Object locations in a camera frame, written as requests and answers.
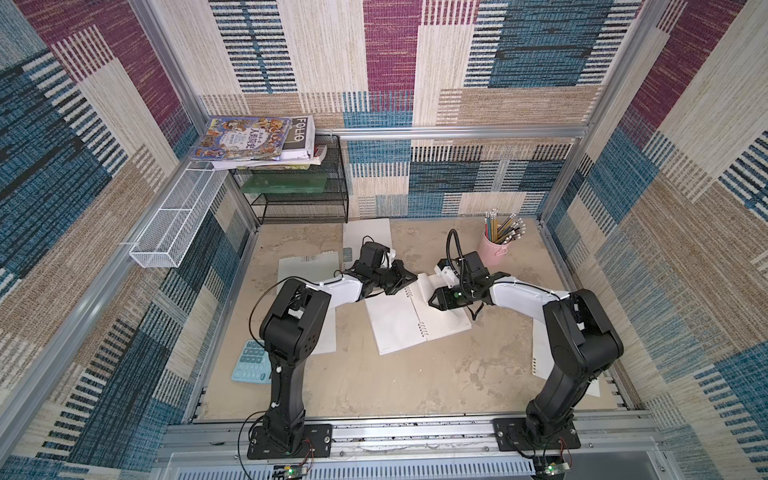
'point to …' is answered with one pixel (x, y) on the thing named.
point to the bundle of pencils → (510, 228)
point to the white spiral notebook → (353, 233)
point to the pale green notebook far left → (317, 267)
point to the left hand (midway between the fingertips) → (418, 275)
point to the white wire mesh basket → (171, 233)
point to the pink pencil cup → (490, 253)
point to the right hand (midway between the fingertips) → (434, 298)
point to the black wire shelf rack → (319, 195)
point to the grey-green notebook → (404, 316)
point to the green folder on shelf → (284, 183)
